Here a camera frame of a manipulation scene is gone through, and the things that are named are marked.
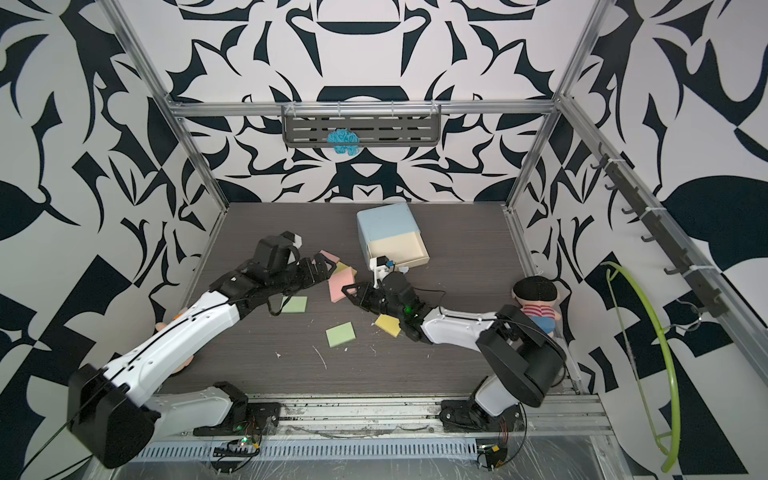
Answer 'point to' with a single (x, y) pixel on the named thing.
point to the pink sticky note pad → (330, 256)
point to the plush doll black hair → (537, 297)
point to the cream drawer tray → (404, 250)
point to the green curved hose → (671, 459)
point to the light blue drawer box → (383, 222)
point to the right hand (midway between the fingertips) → (343, 286)
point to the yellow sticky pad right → (389, 324)
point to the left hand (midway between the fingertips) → (324, 264)
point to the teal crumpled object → (343, 135)
